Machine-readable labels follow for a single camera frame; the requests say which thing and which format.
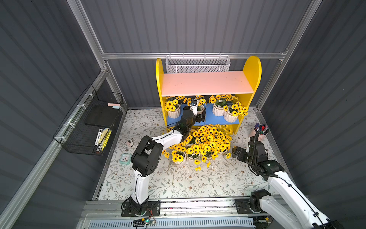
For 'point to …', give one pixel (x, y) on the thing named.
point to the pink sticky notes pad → (110, 104)
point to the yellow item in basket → (106, 134)
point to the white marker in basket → (98, 138)
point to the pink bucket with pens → (263, 131)
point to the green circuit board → (142, 222)
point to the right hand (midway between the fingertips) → (242, 152)
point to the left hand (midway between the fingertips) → (197, 106)
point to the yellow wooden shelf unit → (219, 98)
